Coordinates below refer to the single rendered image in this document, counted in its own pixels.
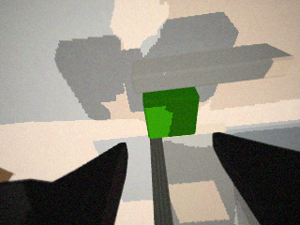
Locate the green block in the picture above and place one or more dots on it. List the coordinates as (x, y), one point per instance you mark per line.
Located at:
(171, 113)

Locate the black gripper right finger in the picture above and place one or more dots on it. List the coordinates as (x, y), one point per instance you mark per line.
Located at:
(266, 176)

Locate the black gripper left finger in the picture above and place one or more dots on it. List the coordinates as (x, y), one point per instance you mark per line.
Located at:
(88, 195)

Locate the long rectangular box with wooden top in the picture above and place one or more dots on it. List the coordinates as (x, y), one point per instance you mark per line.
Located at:
(190, 187)

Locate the small brown block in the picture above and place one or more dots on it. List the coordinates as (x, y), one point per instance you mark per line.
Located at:
(4, 175)

